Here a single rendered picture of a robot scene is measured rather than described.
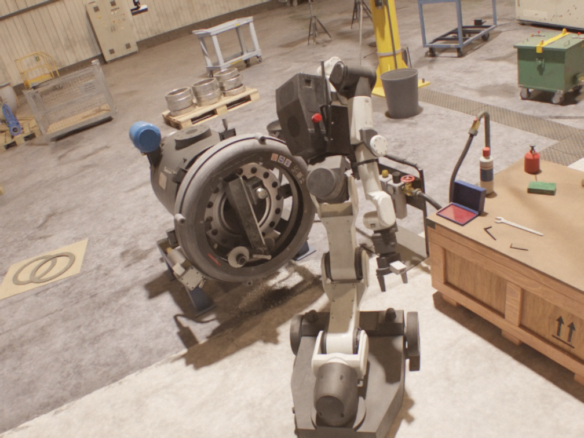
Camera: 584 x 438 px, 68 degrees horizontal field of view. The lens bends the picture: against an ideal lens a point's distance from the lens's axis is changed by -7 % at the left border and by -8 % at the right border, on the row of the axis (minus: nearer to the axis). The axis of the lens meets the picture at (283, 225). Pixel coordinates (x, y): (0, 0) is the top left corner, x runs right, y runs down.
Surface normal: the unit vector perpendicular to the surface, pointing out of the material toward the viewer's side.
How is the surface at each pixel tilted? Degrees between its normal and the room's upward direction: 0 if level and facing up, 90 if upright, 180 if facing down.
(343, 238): 71
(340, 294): 20
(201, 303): 90
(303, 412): 0
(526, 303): 90
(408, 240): 0
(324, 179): 54
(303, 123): 79
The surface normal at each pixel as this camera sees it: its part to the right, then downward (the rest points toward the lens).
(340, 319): -0.29, -0.60
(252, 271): 0.50, 0.34
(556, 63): -0.80, 0.46
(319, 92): 0.44, -0.08
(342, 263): -0.31, 0.02
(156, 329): -0.23, -0.83
